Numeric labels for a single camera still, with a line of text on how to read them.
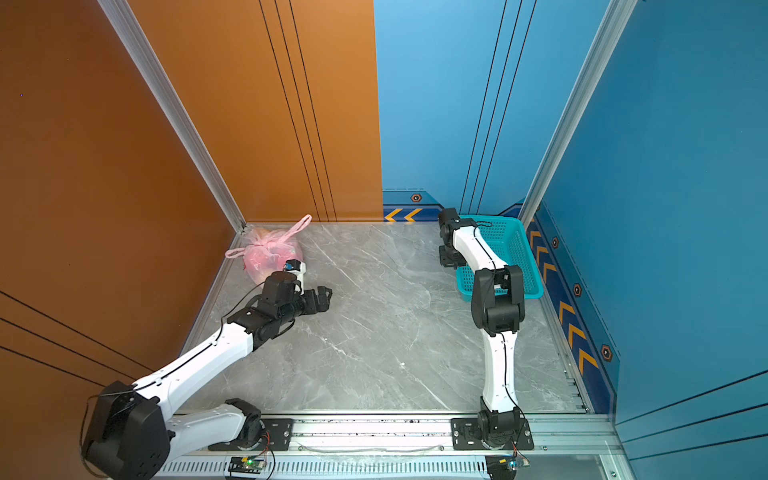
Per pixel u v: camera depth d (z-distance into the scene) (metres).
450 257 0.90
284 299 0.66
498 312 0.58
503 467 0.70
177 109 0.86
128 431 0.40
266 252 0.99
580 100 0.83
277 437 0.74
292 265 0.75
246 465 0.71
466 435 0.72
